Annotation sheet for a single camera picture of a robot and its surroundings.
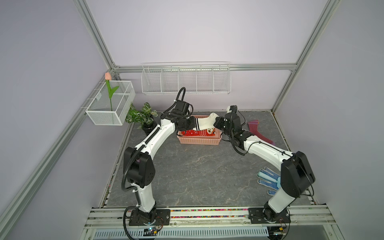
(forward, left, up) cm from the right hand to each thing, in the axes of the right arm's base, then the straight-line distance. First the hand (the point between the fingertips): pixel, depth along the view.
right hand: (214, 116), depth 87 cm
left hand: (-4, +11, -3) cm, 12 cm away
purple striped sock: (+10, -32, -21) cm, 39 cm away
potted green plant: (-1, +40, +1) cm, 40 cm away
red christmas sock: (+4, +2, -20) cm, 21 cm away
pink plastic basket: (-5, -2, -16) cm, 17 cm away
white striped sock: (-2, +5, -3) cm, 6 cm away
